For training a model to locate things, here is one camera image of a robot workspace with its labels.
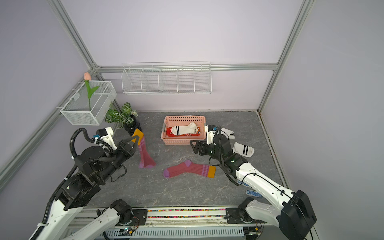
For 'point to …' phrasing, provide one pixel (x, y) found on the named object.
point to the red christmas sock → (197, 132)
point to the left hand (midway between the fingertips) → (139, 138)
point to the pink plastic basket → (170, 121)
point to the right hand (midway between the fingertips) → (195, 141)
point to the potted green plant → (125, 118)
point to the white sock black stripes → (245, 150)
